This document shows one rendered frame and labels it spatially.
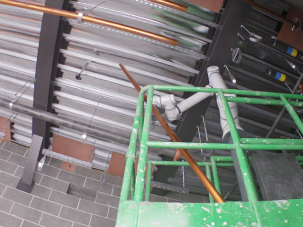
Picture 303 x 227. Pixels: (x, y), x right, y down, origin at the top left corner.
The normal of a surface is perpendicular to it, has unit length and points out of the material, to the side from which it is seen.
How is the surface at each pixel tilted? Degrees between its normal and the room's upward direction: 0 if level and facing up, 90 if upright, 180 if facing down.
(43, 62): 180
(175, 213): 90
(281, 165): 90
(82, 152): 180
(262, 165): 90
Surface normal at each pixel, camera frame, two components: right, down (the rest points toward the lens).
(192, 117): -0.04, 0.55
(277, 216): 0.03, -0.84
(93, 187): 0.30, -0.79
